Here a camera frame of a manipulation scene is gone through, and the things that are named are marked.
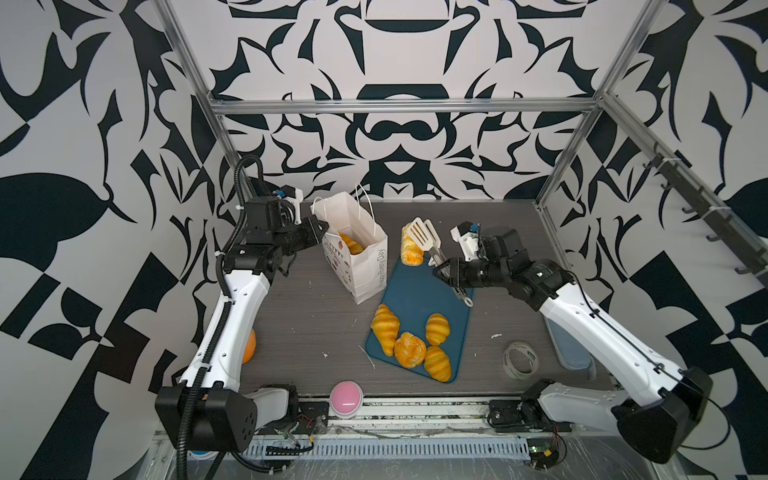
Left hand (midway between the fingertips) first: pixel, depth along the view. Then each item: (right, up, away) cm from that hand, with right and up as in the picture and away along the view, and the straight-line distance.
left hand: (328, 219), depth 74 cm
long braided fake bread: (+4, -7, +22) cm, 24 cm away
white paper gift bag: (+3, +3, +18) cm, 18 cm away
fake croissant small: (+29, -30, +11) cm, 43 cm away
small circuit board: (+51, -55, -3) cm, 75 cm away
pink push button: (+4, -45, +2) cm, 45 cm away
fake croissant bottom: (+27, -37, +5) cm, 46 cm away
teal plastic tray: (+24, -22, +23) cm, 40 cm away
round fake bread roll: (+20, -35, +7) cm, 41 cm away
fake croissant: (+21, -8, +3) cm, 23 cm away
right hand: (+26, -12, -2) cm, 29 cm away
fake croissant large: (+14, -29, +11) cm, 35 cm away
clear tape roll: (+47, -39, +5) cm, 62 cm away
